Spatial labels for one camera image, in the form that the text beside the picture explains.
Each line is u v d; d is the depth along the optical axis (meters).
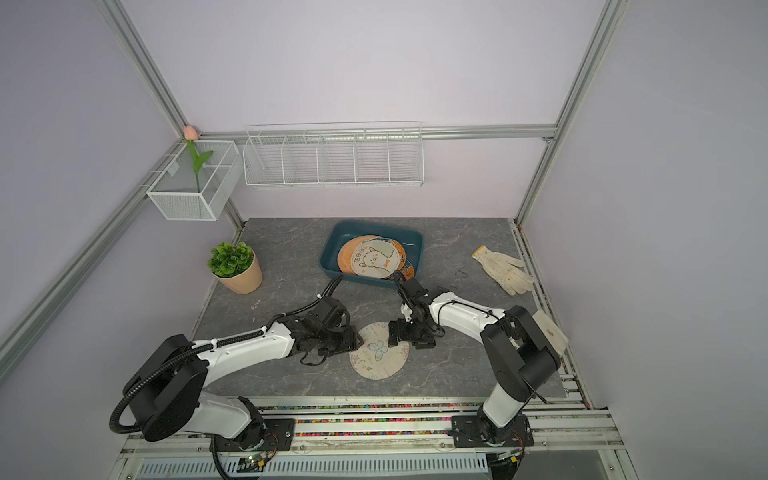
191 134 0.89
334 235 1.11
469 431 0.74
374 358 0.87
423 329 0.74
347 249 1.09
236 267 0.91
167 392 0.42
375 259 1.05
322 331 0.69
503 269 1.06
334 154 1.05
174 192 0.78
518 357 0.46
